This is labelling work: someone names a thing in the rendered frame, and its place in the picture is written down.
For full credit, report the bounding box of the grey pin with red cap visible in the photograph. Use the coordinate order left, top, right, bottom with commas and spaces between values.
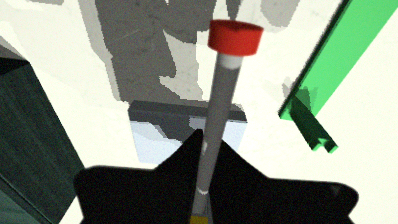
192, 20, 264, 214

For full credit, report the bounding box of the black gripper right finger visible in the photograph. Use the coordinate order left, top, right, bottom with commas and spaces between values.
209, 139, 359, 224

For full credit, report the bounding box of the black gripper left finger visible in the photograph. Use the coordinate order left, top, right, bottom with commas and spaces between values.
73, 129, 203, 224

